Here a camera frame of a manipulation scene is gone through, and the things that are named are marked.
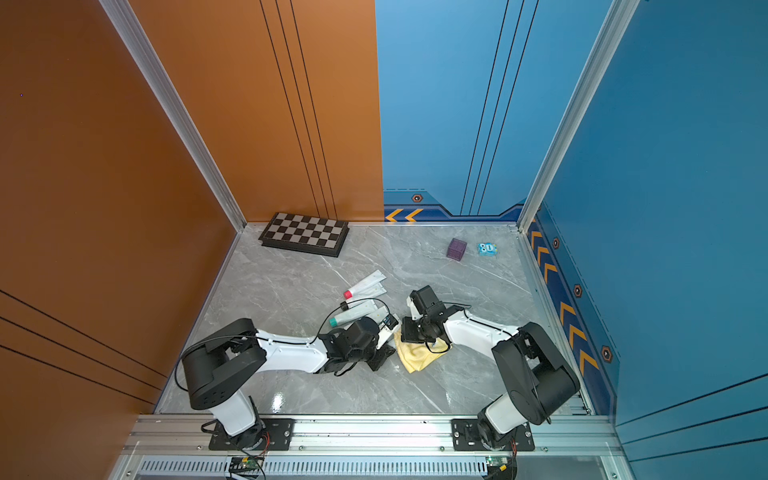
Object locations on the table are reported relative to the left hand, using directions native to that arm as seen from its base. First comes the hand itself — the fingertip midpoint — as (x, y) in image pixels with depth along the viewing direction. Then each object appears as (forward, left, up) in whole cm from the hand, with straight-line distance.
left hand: (393, 346), depth 88 cm
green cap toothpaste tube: (+10, +6, +1) cm, 12 cm away
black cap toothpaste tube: (+14, +9, +1) cm, 17 cm away
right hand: (+3, -3, +1) cm, 4 cm away
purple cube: (+34, -22, +5) cm, 41 cm away
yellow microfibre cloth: (-4, -6, +3) cm, 8 cm away
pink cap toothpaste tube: (+20, +10, +2) cm, 23 cm away
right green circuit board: (-28, -27, -3) cm, 38 cm away
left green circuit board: (-29, +36, -3) cm, 46 cm away
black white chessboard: (+42, +32, +4) cm, 53 cm away
